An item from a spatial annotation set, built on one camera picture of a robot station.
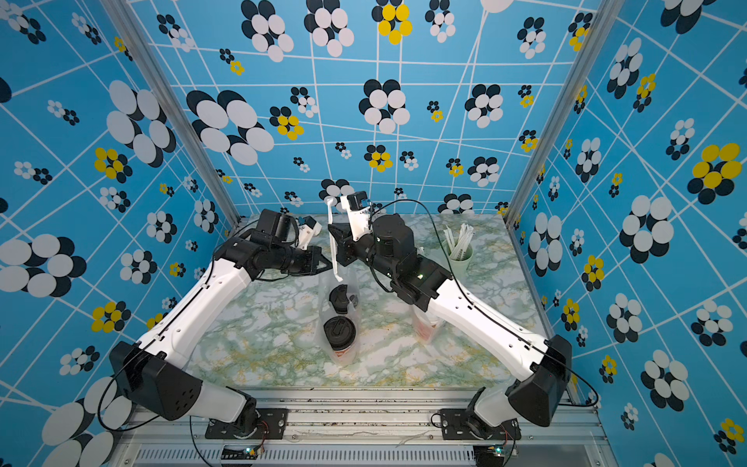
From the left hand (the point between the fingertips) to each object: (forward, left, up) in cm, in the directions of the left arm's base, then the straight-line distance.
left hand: (336, 262), depth 75 cm
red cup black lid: (-7, -1, -8) cm, 11 cm away
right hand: (-1, -2, +14) cm, 14 cm away
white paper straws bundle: (+15, -38, -12) cm, 42 cm away
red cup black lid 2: (-16, -2, -8) cm, 18 cm away
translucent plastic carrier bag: (-13, -23, -10) cm, 28 cm away
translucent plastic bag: (-5, +2, -3) cm, 6 cm away
